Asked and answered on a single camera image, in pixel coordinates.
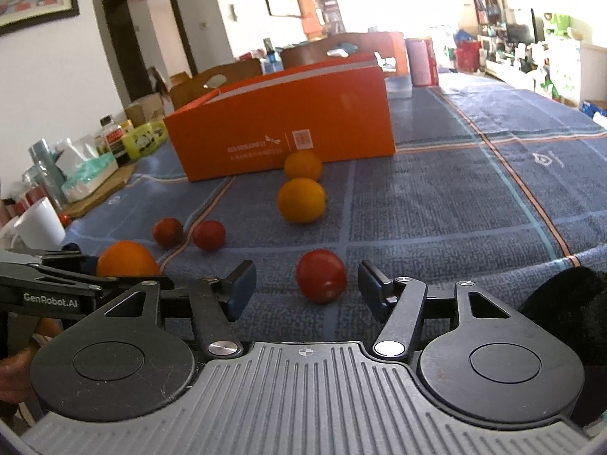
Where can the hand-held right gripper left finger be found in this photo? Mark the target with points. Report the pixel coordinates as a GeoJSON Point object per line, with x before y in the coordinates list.
{"type": "Point", "coordinates": [239, 289]}

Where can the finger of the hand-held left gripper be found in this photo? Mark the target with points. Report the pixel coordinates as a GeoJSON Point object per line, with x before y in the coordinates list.
{"type": "Point", "coordinates": [71, 260]}
{"type": "Point", "coordinates": [114, 280]}

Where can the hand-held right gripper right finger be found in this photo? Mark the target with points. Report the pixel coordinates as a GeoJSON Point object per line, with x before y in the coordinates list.
{"type": "Point", "coordinates": [372, 289]}

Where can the orange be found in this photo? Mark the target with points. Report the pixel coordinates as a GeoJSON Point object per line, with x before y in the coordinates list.
{"type": "Point", "coordinates": [125, 258]}
{"type": "Point", "coordinates": [303, 165]}
{"type": "Point", "coordinates": [301, 201]}

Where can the large red tomato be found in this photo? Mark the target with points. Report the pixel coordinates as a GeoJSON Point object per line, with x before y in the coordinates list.
{"type": "Point", "coordinates": [321, 276]}

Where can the orange cardboard box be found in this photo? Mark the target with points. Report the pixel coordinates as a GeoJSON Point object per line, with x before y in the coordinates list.
{"type": "Point", "coordinates": [294, 118]}

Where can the person's left hand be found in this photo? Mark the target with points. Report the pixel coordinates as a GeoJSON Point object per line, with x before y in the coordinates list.
{"type": "Point", "coordinates": [16, 377]}

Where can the white mug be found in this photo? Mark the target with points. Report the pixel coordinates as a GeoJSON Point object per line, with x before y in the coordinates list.
{"type": "Point", "coordinates": [40, 222]}

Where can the small red tomato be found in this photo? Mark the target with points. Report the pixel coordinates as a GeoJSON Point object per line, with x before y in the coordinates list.
{"type": "Point", "coordinates": [208, 235]}
{"type": "Point", "coordinates": [167, 232]}

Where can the wooden board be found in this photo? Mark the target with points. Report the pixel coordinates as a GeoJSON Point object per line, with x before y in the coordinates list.
{"type": "Point", "coordinates": [102, 194]}

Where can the green and white tissue pack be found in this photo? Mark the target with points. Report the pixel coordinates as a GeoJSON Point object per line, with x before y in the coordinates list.
{"type": "Point", "coordinates": [90, 175]}

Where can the clear glass jar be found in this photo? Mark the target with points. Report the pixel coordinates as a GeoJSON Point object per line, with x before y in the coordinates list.
{"type": "Point", "coordinates": [45, 170]}

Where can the dark bottle with red label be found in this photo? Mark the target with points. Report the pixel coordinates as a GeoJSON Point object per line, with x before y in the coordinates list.
{"type": "Point", "coordinates": [113, 142]}

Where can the blue patterned tablecloth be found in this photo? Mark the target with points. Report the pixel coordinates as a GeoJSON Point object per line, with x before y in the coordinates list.
{"type": "Point", "coordinates": [427, 175]}

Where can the yellow-green printed box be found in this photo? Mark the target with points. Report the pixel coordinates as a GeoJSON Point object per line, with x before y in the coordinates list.
{"type": "Point", "coordinates": [142, 141]}

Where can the plain cardboard box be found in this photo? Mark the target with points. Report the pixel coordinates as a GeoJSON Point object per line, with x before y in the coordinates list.
{"type": "Point", "coordinates": [144, 110]}

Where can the wooden chair with cutout back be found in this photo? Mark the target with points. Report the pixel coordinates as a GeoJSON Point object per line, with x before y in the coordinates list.
{"type": "Point", "coordinates": [223, 76]}
{"type": "Point", "coordinates": [308, 54]}

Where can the red cylindrical canister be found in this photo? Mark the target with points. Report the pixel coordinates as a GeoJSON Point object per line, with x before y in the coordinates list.
{"type": "Point", "coordinates": [422, 61]}

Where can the blue bottle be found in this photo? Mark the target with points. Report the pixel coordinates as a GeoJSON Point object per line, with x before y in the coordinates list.
{"type": "Point", "coordinates": [271, 57]}

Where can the orange cardboard lid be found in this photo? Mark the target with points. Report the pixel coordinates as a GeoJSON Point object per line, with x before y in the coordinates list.
{"type": "Point", "coordinates": [399, 54]}

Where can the red plastic crate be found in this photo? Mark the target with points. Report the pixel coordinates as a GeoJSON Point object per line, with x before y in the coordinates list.
{"type": "Point", "coordinates": [468, 56]}

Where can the blue carton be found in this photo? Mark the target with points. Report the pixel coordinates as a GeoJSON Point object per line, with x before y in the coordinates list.
{"type": "Point", "coordinates": [595, 108]}

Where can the white chest freezer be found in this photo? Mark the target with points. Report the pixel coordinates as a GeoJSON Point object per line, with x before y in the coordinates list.
{"type": "Point", "coordinates": [576, 73]}

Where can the black television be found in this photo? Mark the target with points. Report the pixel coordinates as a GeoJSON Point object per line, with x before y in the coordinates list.
{"type": "Point", "coordinates": [520, 27]}

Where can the tall dark bookshelf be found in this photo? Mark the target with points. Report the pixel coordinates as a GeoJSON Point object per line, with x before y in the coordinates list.
{"type": "Point", "coordinates": [486, 4]}

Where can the green box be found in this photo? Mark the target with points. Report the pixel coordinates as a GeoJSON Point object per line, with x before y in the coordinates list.
{"type": "Point", "coordinates": [557, 26]}

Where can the dark door frame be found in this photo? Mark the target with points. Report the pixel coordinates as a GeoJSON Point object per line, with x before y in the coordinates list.
{"type": "Point", "coordinates": [182, 19]}

